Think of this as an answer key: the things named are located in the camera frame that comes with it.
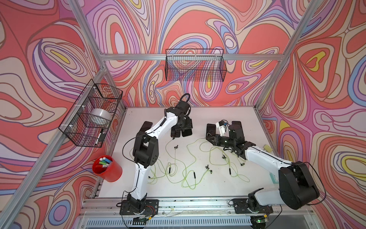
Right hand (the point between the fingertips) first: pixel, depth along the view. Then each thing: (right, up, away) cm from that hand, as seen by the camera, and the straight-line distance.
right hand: (207, 142), depth 85 cm
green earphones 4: (+8, -11, +6) cm, 15 cm away
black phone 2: (+6, +7, +20) cm, 22 cm away
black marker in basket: (-58, +8, -10) cm, 59 cm away
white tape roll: (-57, +17, -11) cm, 61 cm away
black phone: (-12, +5, +11) cm, 17 cm away
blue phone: (+27, +11, +23) cm, 37 cm away
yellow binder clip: (+43, -6, +11) cm, 45 cm away
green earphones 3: (0, -16, +2) cm, 16 cm away
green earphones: (-31, -23, -2) cm, 39 cm away
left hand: (-10, +8, +9) cm, 16 cm away
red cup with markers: (-58, -14, -5) cm, 60 cm away
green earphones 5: (+22, -15, +4) cm, 27 cm away
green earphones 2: (-20, -12, +6) cm, 24 cm away
